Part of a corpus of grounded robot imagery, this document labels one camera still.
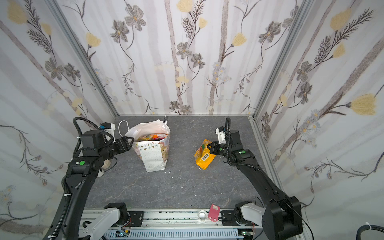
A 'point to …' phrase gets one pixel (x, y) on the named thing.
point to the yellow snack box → (202, 156)
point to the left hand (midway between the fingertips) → (127, 135)
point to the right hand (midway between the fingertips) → (205, 142)
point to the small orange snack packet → (152, 137)
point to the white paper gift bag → (154, 154)
